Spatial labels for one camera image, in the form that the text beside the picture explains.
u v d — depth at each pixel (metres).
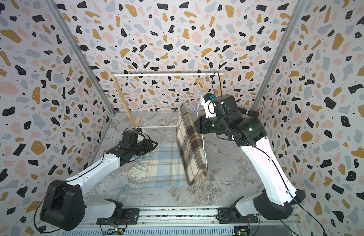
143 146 0.76
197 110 1.21
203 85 1.08
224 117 0.42
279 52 0.88
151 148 0.79
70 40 0.80
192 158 0.70
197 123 0.61
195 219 0.73
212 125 0.50
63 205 0.40
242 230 0.72
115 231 0.71
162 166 0.90
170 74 1.01
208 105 0.49
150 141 0.80
